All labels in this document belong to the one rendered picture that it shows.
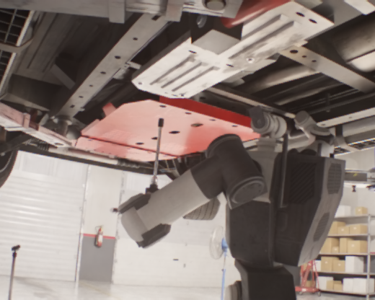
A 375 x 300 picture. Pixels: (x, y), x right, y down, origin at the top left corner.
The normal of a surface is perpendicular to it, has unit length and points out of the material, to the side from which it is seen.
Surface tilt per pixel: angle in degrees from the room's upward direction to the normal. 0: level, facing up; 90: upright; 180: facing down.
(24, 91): 90
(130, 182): 90
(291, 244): 100
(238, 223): 111
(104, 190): 90
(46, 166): 90
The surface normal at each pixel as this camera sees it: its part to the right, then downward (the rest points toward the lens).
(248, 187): 0.33, 0.69
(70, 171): 0.51, -0.18
